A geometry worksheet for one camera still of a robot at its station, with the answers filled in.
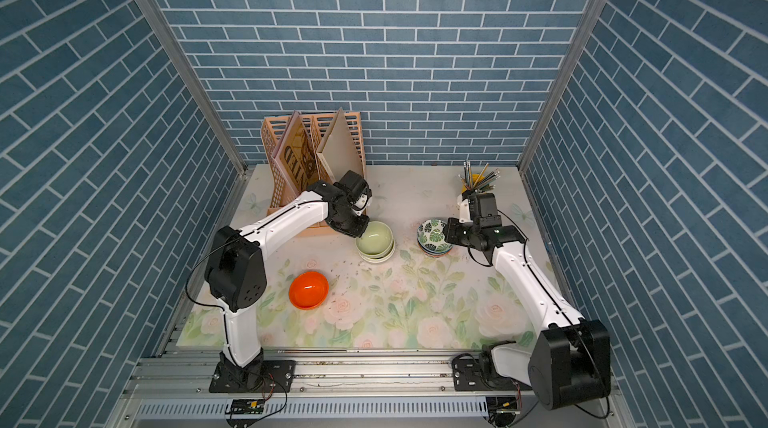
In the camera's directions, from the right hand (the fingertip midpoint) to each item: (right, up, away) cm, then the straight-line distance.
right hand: (448, 229), depth 84 cm
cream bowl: (-16, -6, +4) cm, 17 cm away
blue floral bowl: (-3, -8, +6) cm, 11 cm away
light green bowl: (-21, -4, +7) cm, 22 cm away
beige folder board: (-34, +25, +17) cm, 46 cm away
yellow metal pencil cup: (+13, +14, +21) cm, 28 cm away
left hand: (-23, -2, +5) cm, 24 cm away
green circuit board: (-52, -42, -12) cm, 68 cm away
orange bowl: (-40, -18, +1) cm, 44 cm away
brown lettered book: (-46, +23, +9) cm, 53 cm away
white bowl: (-20, -9, +3) cm, 23 cm away
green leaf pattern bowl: (-3, -4, +12) cm, 13 cm away
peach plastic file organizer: (-43, +34, +17) cm, 58 cm away
